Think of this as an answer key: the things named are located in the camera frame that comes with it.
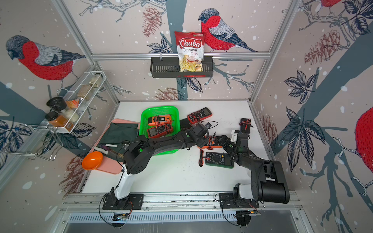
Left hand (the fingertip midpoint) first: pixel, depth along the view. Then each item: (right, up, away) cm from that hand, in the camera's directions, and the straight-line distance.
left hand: (202, 133), depth 93 cm
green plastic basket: (-37, +15, +11) cm, 42 cm away
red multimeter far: (-4, +10, +12) cm, 16 cm away
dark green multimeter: (+10, -15, -6) cm, 19 cm away
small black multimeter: (+31, +5, +8) cm, 32 cm away
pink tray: (-57, -19, -6) cm, 60 cm away
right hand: (+10, -3, -1) cm, 10 cm away
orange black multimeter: (+5, -6, -3) cm, 8 cm away
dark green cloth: (-59, -4, +5) cm, 60 cm away
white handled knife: (-61, -12, -2) cm, 62 cm away
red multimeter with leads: (-29, +1, +3) cm, 29 cm away
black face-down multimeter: (-12, +5, +10) cm, 17 cm away
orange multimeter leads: (-33, +8, +8) cm, 35 cm away
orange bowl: (-67, -15, -7) cm, 70 cm away
